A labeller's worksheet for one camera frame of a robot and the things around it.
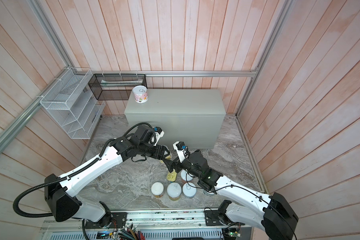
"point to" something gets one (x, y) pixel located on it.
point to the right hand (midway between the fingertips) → (169, 154)
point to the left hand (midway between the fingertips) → (163, 155)
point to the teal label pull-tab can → (210, 192)
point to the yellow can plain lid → (157, 189)
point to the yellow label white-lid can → (168, 157)
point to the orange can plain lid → (174, 191)
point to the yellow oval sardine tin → (172, 176)
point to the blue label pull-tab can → (188, 191)
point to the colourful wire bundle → (130, 233)
